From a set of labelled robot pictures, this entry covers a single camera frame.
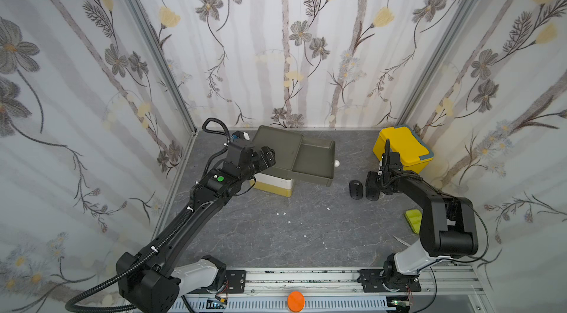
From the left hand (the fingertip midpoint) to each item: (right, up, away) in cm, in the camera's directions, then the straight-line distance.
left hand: (270, 154), depth 75 cm
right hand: (+45, -11, +19) cm, 50 cm away
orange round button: (+9, -42, -13) cm, 45 cm away
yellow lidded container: (+61, 0, +17) cm, 63 cm away
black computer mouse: (+36, -16, +21) cm, 45 cm away
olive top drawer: (+18, -3, +15) cm, 23 cm away
